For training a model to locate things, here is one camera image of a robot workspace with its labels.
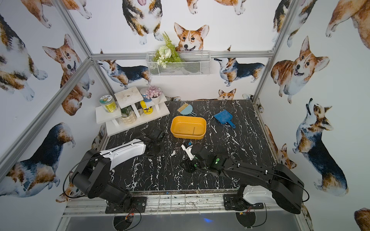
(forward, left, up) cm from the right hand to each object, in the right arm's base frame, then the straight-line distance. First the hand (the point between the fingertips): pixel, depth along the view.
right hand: (184, 157), depth 78 cm
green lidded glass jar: (+31, +48, +11) cm, 58 cm away
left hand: (+10, +16, -8) cm, 20 cm away
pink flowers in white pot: (+38, +20, +13) cm, 44 cm away
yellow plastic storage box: (+28, -1, -12) cm, 31 cm away
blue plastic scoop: (+38, -28, -14) cm, 49 cm away
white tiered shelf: (+37, +35, +1) cm, 51 cm away
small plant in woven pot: (+33, +42, -4) cm, 54 cm away
